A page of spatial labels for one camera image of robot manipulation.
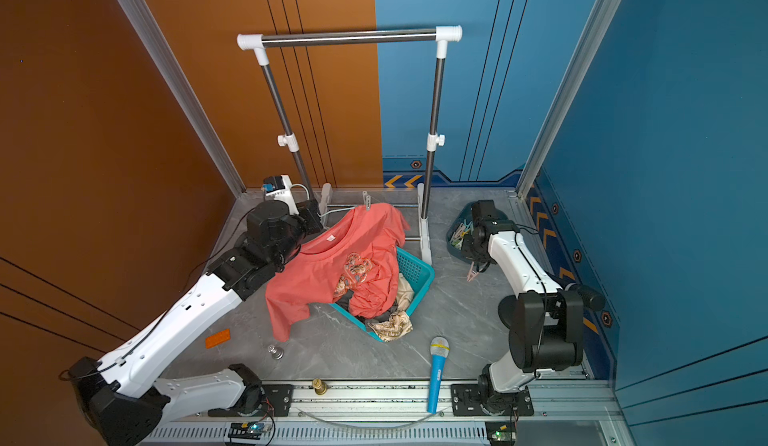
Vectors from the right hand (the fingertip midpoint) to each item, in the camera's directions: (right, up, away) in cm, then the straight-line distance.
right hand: (473, 254), depth 90 cm
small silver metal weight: (-55, -25, -11) cm, 62 cm away
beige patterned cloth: (-23, -16, -14) cm, 31 cm away
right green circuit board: (+2, -41, -19) cm, 45 cm away
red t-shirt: (-34, 0, -4) cm, 35 cm away
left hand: (-42, +16, -18) cm, 49 cm away
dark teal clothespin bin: (-1, +7, +16) cm, 18 cm away
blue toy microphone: (-12, -24, -12) cm, 29 cm away
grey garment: (-38, -13, -7) cm, 41 cm away
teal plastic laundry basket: (-17, -6, 0) cm, 18 cm away
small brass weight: (-43, -31, -16) cm, 55 cm away
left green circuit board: (-59, -40, -19) cm, 74 cm away
